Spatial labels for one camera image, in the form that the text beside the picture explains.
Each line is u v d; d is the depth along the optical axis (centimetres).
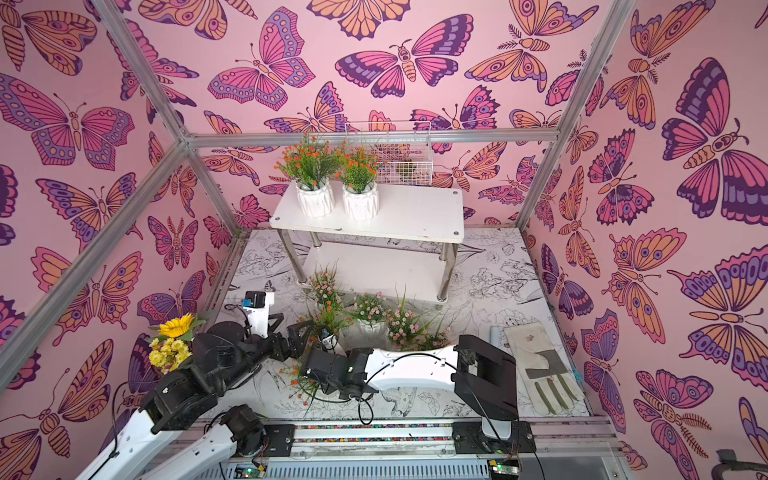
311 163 68
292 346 59
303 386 72
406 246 114
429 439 75
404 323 78
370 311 81
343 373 57
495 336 93
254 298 56
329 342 70
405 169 94
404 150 96
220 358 48
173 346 65
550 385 81
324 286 86
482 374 47
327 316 79
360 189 73
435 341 73
